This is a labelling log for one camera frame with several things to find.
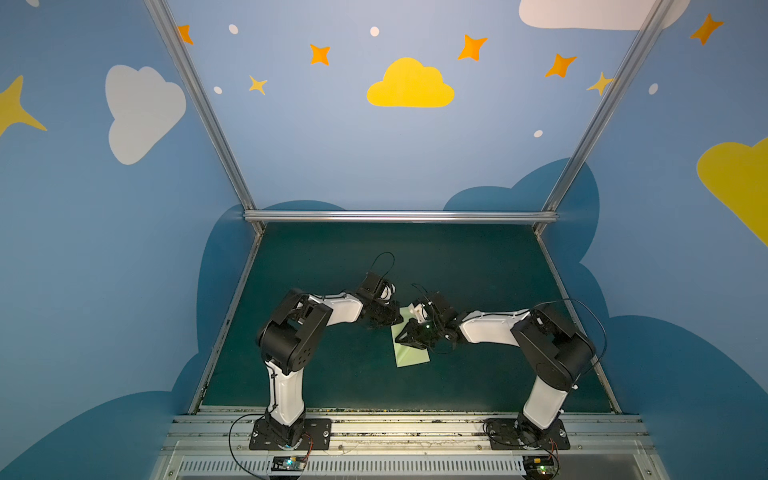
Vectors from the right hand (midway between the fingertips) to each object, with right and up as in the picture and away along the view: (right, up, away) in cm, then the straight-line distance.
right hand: (398, 338), depth 89 cm
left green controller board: (-27, -26, -18) cm, 42 cm away
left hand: (+3, +4, +4) cm, 7 cm away
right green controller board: (+34, -26, -18) cm, 47 cm away
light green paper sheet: (+2, -4, -1) cm, 5 cm away
